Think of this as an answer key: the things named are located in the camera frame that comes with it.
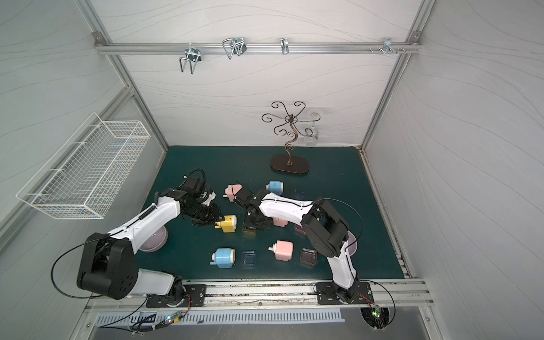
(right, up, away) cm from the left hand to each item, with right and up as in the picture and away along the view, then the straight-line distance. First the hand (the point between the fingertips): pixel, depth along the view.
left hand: (220, 220), depth 84 cm
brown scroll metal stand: (+26, +24, +29) cm, 45 cm away
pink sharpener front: (+25, -9, -6) cm, 28 cm away
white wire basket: (-41, +17, -17) cm, 47 cm away
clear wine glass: (+40, +35, +18) cm, 56 cm away
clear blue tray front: (+12, -15, -2) cm, 19 cm away
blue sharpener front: (+4, -11, -9) cm, 15 cm away
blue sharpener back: (+22, +12, +12) cm, 28 cm away
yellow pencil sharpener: (+3, -2, 0) cm, 4 cm away
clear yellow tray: (+11, -7, +6) cm, 14 cm away
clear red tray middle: (+33, -5, +6) cm, 34 cm away
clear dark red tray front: (+35, -14, -2) cm, 38 cm away
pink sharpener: (+2, +11, +11) cm, 15 cm away
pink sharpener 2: (+24, -2, +3) cm, 24 cm away
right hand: (+12, -3, +4) cm, 14 cm away
